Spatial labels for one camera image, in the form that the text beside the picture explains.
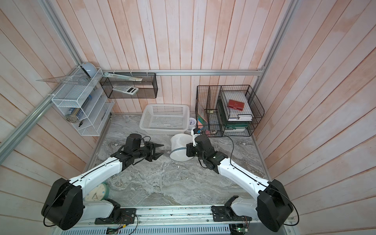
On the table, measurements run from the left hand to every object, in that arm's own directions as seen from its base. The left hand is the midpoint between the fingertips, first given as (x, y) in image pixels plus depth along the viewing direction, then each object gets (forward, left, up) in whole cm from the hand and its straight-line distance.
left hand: (164, 148), depth 81 cm
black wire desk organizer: (+49, -29, -2) cm, 57 cm away
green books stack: (+21, -42, -5) cm, 47 cm away
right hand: (+2, -12, 0) cm, 12 cm away
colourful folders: (+32, -25, -12) cm, 42 cm away
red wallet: (+30, -45, +6) cm, 54 cm away
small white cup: (+30, -17, -13) cm, 37 cm away
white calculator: (+40, +28, +11) cm, 50 cm away
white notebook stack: (+42, -52, +4) cm, 67 cm away
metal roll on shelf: (+10, +49, +14) cm, 52 cm away
